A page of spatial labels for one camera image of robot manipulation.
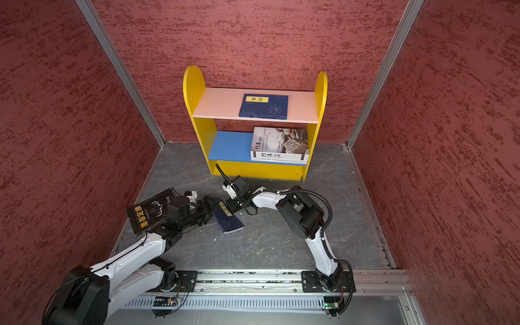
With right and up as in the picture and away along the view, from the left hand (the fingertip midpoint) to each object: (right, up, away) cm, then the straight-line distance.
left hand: (220, 207), depth 84 cm
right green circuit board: (+43, -30, -14) cm, 55 cm away
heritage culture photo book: (+26, +30, +11) cm, 41 cm away
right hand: (+3, -4, +11) cm, 11 cm away
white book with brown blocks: (+32, +21, +8) cm, 39 cm away
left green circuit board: (-18, -32, -12) cm, 38 cm away
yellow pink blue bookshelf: (-1, +32, +21) cm, 39 cm away
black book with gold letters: (-34, -4, +7) cm, 35 cm away
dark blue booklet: (+1, -5, +4) cm, 7 cm away
